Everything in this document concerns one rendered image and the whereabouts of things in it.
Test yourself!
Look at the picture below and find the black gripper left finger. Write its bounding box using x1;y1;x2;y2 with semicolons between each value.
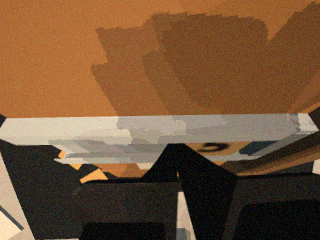
72;143;179;240

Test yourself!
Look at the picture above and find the white paper ticket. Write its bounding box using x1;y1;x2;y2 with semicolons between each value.
137;163;155;170

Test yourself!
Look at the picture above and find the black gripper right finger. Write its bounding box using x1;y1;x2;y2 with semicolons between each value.
176;143;320;240

